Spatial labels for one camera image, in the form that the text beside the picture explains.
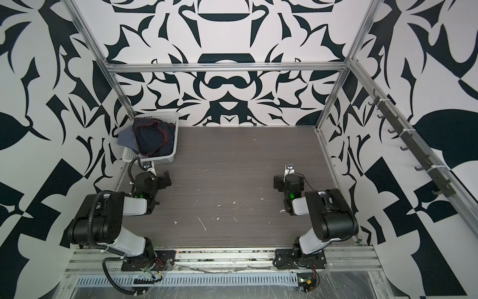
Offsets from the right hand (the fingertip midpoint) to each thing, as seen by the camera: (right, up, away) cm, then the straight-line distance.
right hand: (287, 172), depth 96 cm
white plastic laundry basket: (-82, +9, +3) cm, 82 cm away
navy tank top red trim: (-70, +18, +3) cm, 72 cm away
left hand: (-67, +1, -1) cm, 67 cm away
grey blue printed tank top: (-84, +17, +4) cm, 85 cm away
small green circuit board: (+1, -39, -24) cm, 46 cm away
